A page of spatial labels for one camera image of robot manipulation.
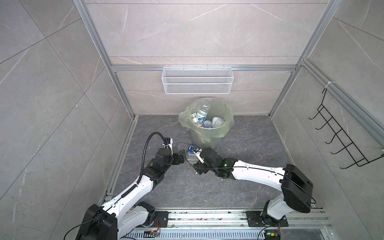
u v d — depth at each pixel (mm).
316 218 749
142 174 567
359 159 587
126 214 550
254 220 730
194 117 909
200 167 718
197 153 714
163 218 731
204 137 896
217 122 893
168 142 715
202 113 937
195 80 1005
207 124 904
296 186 425
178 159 744
